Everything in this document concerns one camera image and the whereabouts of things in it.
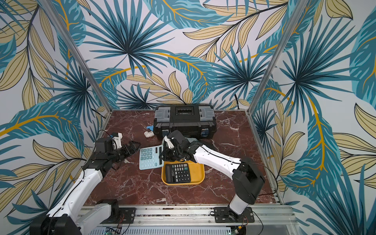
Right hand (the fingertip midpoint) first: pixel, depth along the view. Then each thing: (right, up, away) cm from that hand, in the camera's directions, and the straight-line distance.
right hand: (159, 157), depth 77 cm
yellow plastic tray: (+20, -12, +12) cm, 26 cm away
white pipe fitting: (-12, +11, +24) cm, 29 cm away
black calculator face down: (+28, +5, +20) cm, 35 cm away
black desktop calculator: (+9, -11, +8) cm, 16 cm away
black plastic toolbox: (+19, +19, +13) cm, 30 cm away
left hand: (-14, +4, +4) cm, 15 cm away
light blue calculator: (-6, 0, +1) cm, 6 cm away
